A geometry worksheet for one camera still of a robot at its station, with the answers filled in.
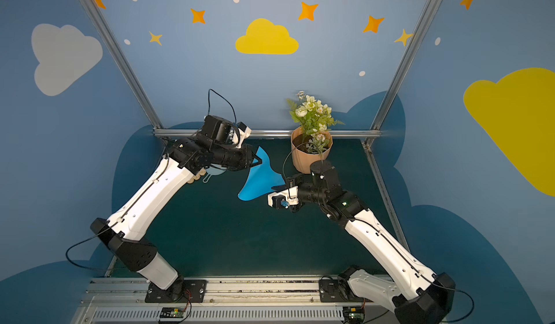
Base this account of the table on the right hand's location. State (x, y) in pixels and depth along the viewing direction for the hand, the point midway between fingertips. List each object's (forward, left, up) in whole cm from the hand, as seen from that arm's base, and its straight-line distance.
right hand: (279, 179), depth 70 cm
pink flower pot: (+29, -12, -15) cm, 35 cm away
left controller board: (-36, +34, -30) cm, 58 cm away
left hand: (+5, +6, +4) cm, 9 cm away
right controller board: (-32, -28, -33) cm, 54 cm away
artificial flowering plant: (+33, -13, -1) cm, 36 cm away
